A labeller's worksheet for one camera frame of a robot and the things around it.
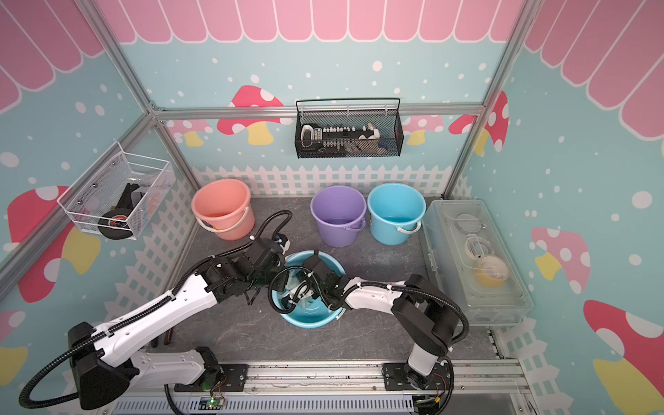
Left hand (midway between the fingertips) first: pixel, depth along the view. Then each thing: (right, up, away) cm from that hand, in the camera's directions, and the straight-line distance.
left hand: (285, 277), depth 76 cm
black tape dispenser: (-43, +16, -8) cm, 47 cm away
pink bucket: (-27, +22, +20) cm, 41 cm away
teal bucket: (+4, -15, +9) cm, 18 cm away
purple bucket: (+16, +21, +32) cm, 42 cm away
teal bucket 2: (+39, +21, +30) cm, 53 cm away
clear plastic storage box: (+58, +3, +7) cm, 59 cm away
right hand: (+3, +1, +11) cm, 11 cm away
